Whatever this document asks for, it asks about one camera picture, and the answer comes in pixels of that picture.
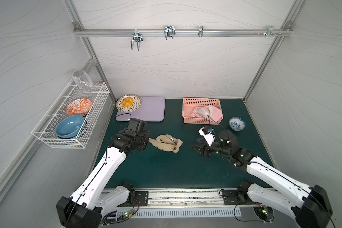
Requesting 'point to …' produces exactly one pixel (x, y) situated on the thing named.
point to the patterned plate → (136, 104)
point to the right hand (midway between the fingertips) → (194, 142)
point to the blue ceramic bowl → (69, 126)
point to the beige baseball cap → (166, 142)
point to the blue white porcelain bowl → (236, 124)
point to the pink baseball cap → (208, 112)
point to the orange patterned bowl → (79, 107)
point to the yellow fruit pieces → (127, 102)
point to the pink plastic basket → (188, 105)
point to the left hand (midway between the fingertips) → (151, 135)
